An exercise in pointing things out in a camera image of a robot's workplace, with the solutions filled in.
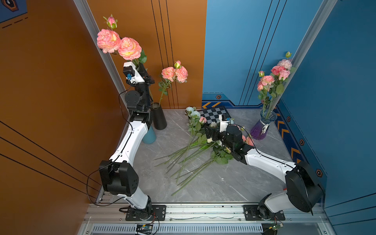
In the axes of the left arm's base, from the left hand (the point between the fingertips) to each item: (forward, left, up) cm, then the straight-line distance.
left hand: (138, 58), depth 60 cm
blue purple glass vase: (-1, -66, -47) cm, 81 cm away
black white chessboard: (+20, -37, -54) cm, 69 cm away
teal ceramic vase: (-4, +6, -51) cm, 51 cm away
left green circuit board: (-53, 0, -59) cm, 80 cm away
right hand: (-6, -34, -36) cm, 50 cm away
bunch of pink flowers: (-12, -26, -58) cm, 64 cm away
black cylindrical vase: (+8, +2, -50) cm, 50 cm away
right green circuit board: (-52, -63, -57) cm, 99 cm away
